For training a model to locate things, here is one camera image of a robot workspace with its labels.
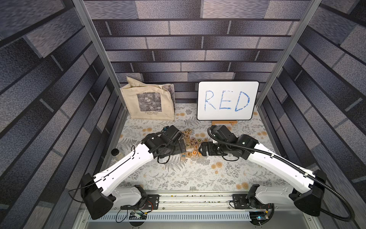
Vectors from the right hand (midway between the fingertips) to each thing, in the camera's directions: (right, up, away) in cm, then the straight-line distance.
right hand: (204, 149), depth 74 cm
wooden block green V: (-7, +7, +26) cm, 28 cm away
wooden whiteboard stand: (+25, +13, +29) cm, 41 cm away
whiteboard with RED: (+23, +29, +23) cm, 43 cm away
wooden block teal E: (-11, -8, +14) cm, 19 cm away
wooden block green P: (-8, -2, +18) cm, 20 cm away
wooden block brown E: (-8, -7, +14) cm, 18 cm away
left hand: (-13, 0, 0) cm, 13 cm away
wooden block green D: (0, +1, +21) cm, 21 cm away
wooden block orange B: (-3, -1, -7) cm, 8 cm away
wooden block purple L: (-6, -1, +19) cm, 20 cm away
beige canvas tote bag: (-36, +28, +26) cm, 53 cm away
